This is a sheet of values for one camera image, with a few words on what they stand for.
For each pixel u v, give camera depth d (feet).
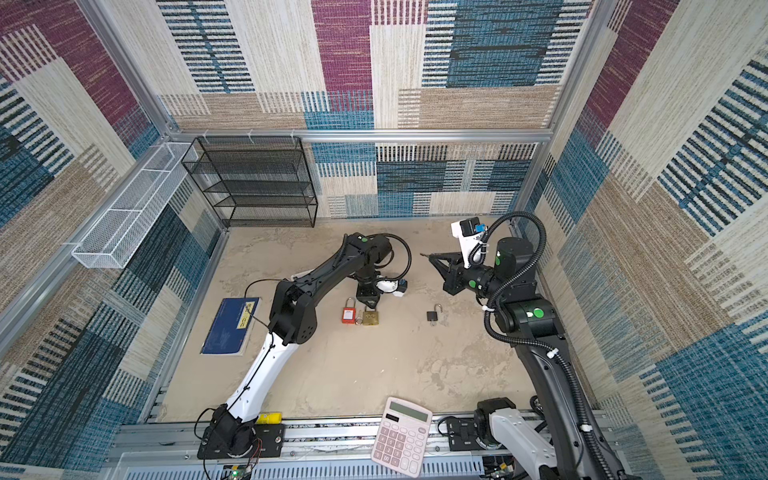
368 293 2.86
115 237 2.34
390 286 2.91
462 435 2.40
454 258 1.94
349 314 3.08
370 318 3.08
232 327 3.01
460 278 1.88
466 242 1.88
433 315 3.12
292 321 2.08
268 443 2.40
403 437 2.39
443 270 2.13
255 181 3.65
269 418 2.45
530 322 1.50
